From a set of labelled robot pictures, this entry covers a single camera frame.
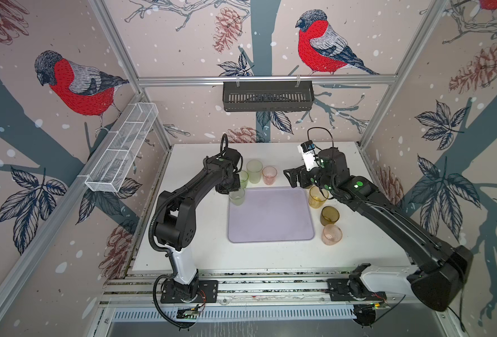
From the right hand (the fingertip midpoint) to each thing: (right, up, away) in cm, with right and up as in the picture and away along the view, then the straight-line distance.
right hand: (292, 168), depth 75 cm
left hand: (-24, -9, +16) cm, 30 cm away
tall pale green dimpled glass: (-14, 0, +23) cm, 27 cm away
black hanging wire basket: (-7, +36, +29) cm, 46 cm away
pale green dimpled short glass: (-22, -14, +23) cm, 35 cm away
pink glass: (-7, -3, +28) cm, 29 cm away
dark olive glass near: (+19, -21, +15) cm, 32 cm away
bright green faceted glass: (-19, -6, +26) cm, 33 cm away
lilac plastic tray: (-6, -21, +18) cm, 29 cm away
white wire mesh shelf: (-64, 0, -4) cm, 64 cm away
